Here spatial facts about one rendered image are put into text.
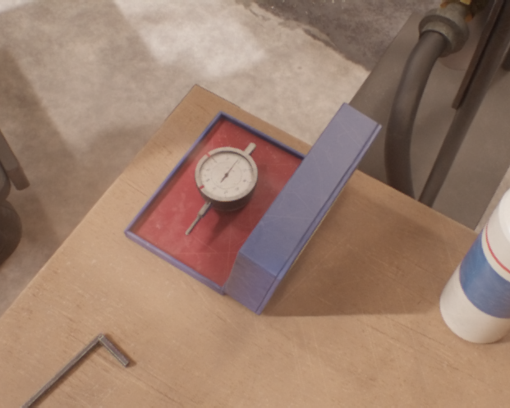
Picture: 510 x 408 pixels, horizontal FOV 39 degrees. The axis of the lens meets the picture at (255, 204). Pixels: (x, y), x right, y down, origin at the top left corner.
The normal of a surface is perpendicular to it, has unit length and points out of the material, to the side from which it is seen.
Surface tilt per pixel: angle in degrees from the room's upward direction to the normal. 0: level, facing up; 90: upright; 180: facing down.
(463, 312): 90
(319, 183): 9
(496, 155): 0
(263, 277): 90
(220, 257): 0
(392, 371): 0
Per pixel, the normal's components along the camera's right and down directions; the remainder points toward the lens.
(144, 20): 0.00, -0.47
